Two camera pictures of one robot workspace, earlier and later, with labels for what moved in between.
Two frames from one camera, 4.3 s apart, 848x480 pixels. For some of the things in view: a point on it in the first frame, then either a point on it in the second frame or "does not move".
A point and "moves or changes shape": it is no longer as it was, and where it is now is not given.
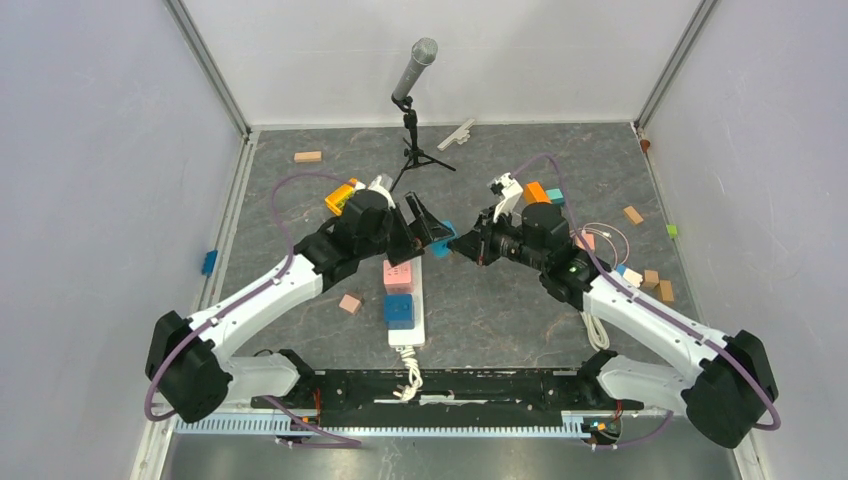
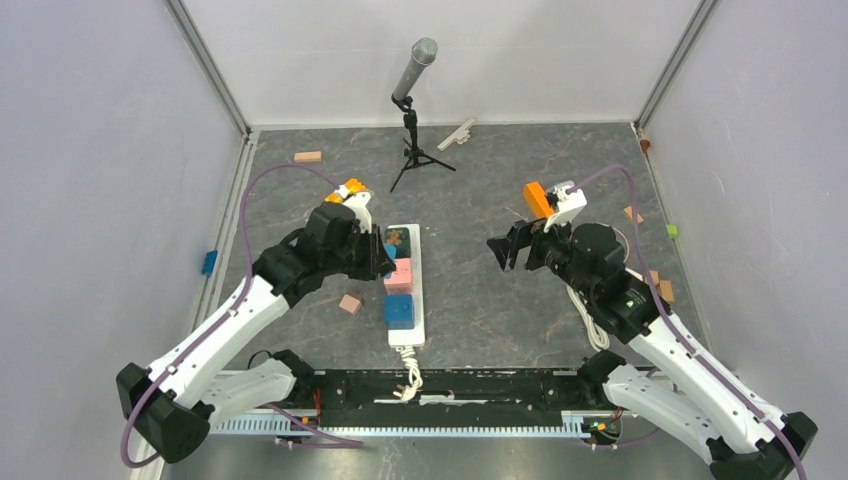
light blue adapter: [439, 248] moves or changes shape
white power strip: [412, 337] does not move
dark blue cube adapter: [399, 311] does not move
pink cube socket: [398, 278] does not move
